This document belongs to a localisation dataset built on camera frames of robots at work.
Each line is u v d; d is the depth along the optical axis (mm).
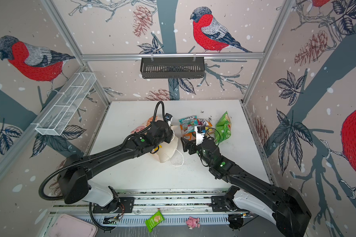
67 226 679
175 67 1029
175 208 730
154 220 684
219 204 731
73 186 406
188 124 1005
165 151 849
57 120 711
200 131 647
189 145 673
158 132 600
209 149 579
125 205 730
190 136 954
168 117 698
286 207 395
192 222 670
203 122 1024
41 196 393
